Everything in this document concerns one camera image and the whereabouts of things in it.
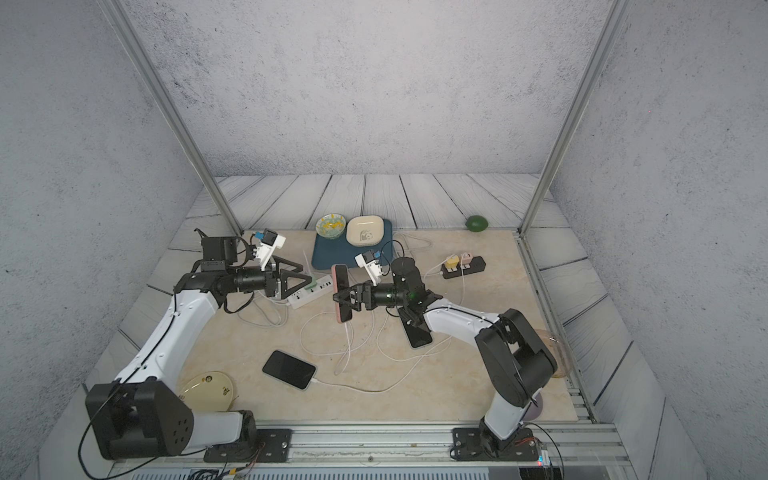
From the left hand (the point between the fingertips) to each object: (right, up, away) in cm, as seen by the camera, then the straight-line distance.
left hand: (307, 275), depth 74 cm
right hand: (+8, -6, +2) cm, 10 cm away
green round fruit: (+54, +17, +44) cm, 72 cm away
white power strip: (-2, -6, +27) cm, 28 cm away
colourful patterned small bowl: (-3, +16, +44) cm, 47 cm away
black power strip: (+51, +1, +33) cm, 61 cm away
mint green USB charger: (+2, -2, -3) cm, 4 cm away
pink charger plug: (+47, +4, +29) cm, 55 cm away
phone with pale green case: (+26, -10, -10) cm, 30 cm away
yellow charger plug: (+41, +2, +27) cm, 49 cm away
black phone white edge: (-8, -27, +11) cm, 30 cm away
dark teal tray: (-3, +6, +40) cm, 41 cm away
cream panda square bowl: (+10, +14, +43) cm, 46 cm away
